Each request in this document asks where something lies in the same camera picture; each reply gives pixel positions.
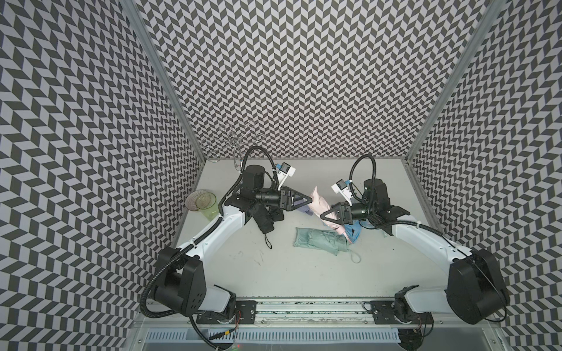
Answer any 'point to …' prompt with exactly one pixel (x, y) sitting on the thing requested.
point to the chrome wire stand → (228, 140)
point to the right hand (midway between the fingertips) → (324, 219)
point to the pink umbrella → (320, 205)
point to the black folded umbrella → (265, 219)
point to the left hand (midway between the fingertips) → (306, 201)
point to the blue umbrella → (353, 230)
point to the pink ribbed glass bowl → (190, 201)
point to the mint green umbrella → (323, 240)
